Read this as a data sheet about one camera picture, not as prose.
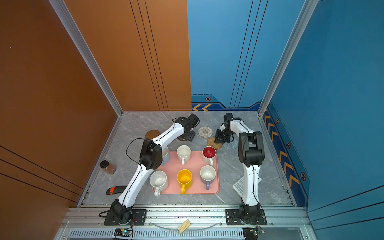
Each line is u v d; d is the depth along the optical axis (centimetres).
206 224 72
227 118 88
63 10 70
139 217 74
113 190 81
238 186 83
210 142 102
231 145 99
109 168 83
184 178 85
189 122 83
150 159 66
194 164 93
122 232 71
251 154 60
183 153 91
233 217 72
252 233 70
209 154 94
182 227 70
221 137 92
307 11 71
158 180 85
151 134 108
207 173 87
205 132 106
